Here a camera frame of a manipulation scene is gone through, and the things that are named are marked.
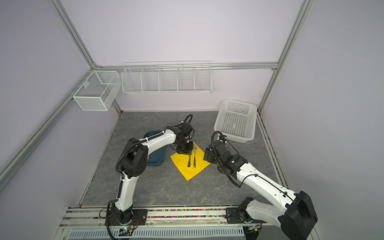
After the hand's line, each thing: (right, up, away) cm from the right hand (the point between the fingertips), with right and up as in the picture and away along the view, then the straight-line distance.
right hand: (211, 154), depth 81 cm
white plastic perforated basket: (+22, +20, +35) cm, 46 cm away
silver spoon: (-13, -8, +10) cm, 18 cm away
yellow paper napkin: (-18, -6, +11) cm, 22 cm away
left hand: (-11, -3, +11) cm, 16 cm away
